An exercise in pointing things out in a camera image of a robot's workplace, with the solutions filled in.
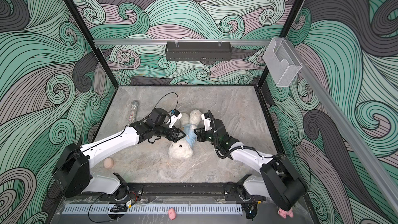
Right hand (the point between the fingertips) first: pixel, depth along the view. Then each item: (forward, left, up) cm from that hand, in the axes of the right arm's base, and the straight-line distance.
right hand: (194, 130), depth 83 cm
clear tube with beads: (+17, +42, -8) cm, 46 cm away
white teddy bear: (-10, +6, -1) cm, 12 cm away
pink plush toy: (-35, -40, -8) cm, 54 cm away
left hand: (-2, +6, +2) cm, 7 cm away
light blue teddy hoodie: (-3, +2, -1) cm, 4 cm away
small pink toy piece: (-36, +9, -8) cm, 38 cm away
